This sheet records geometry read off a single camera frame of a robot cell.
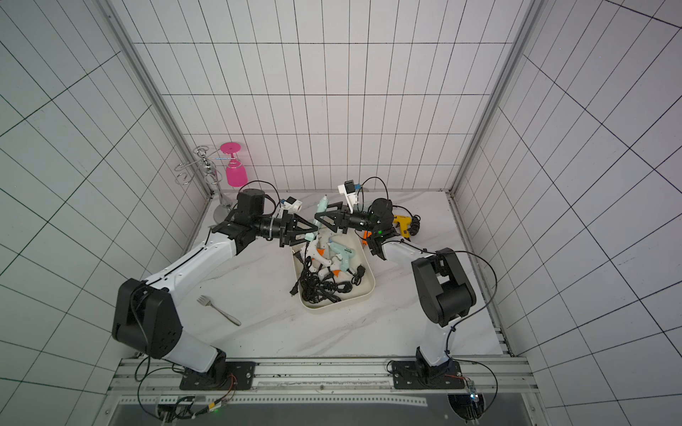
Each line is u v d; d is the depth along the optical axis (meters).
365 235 0.78
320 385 0.73
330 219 0.79
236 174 1.05
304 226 0.72
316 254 0.92
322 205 0.74
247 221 0.65
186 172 1.09
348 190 0.72
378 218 0.67
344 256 0.95
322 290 0.86
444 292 0.49
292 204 0.76
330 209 0.76
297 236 0.69
